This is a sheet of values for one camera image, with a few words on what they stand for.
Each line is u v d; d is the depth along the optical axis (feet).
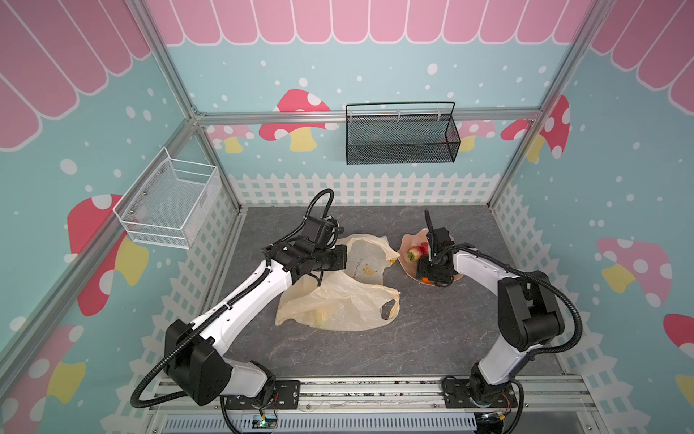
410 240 3.39
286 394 2.45
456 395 2.42
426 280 2.92
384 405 2.43
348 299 2.49
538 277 1.55
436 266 2.35
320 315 2.71
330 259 2.21
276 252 1.79
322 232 1.98
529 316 1.55
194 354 1.30
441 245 2.48
